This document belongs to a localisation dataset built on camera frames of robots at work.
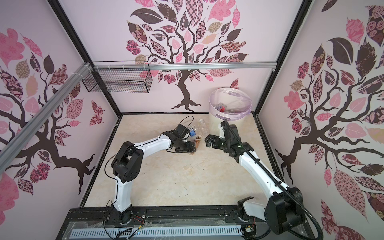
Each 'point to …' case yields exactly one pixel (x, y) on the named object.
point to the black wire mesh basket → (120, 76)
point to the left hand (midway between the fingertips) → (191, 151)
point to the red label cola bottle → (222, 109)
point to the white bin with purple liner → (229, 103)
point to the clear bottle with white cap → (204, 127)
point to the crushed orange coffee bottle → (198, 140)
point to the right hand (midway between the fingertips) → (212, 138)
